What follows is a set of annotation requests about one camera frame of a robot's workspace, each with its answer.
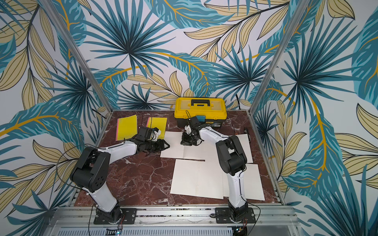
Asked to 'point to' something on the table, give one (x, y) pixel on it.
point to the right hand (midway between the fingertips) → (181, 142)
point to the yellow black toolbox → (212, 110)
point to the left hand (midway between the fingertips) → (166, 147)
